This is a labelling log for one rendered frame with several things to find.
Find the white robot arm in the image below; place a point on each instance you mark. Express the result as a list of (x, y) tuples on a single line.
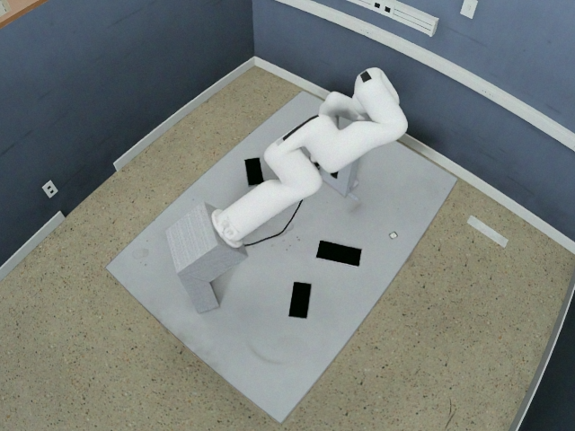
[(374, 97)]

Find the black rectangular block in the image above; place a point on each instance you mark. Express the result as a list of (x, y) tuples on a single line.
[(300, 300)]

